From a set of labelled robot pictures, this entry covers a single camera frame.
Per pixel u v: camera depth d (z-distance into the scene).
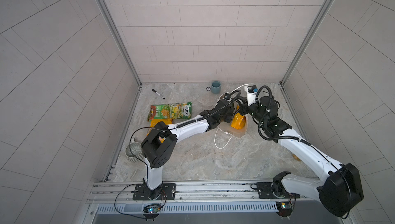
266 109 0.55
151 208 0.65
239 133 0.79
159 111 0.99
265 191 0.71
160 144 0.48
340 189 0.38
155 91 1.11
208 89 1.14
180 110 0.98
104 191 0.72
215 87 1.07
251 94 0.64
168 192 0.71
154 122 0.90
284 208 0.68
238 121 0.82
